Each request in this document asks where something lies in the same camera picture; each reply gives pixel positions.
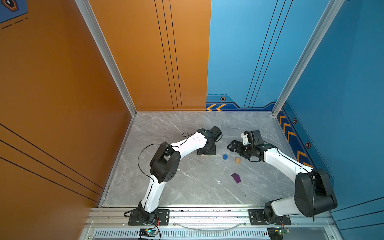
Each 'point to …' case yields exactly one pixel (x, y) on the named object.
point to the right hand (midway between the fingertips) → (231, 149)
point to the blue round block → (225, 156)
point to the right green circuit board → (277, 233)
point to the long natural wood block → (203, 155)
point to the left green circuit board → (148, 232)
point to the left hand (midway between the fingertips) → (210, 151)
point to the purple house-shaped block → (236, 177)
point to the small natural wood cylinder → (238, 160)
